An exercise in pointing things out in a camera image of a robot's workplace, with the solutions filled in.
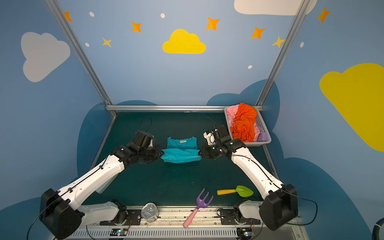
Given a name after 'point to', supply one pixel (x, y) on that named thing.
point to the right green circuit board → (244, 233)
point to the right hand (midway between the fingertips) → (200, 151)
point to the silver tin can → (149, 212)
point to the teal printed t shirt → (181, 150)
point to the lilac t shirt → (262, 136)
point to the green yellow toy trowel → (240, 190)
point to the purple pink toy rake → (200, 203)
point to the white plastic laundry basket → (230, 112)
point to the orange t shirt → (243, 127)
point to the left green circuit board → (118, 232)
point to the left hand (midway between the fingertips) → (166, 153)
